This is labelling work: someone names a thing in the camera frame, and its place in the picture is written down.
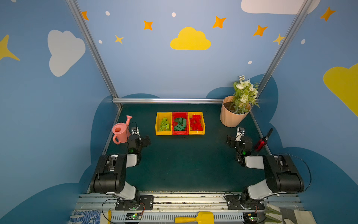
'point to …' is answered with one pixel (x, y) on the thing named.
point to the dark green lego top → (180, 120)
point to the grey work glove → (276, 215)
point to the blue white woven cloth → (91, 216)
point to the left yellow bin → (159, 117)
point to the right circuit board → (251, 218)
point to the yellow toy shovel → (203, 217)
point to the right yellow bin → (190, 116)
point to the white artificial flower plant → (244, 95)
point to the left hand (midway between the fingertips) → (143, 134)
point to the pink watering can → (121, 131)
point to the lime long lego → (164, 122)
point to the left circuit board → (133, 216)
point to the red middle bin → (178, 115)
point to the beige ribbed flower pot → (228, 118)
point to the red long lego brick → (194, 122)
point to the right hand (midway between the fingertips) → (237, 134)
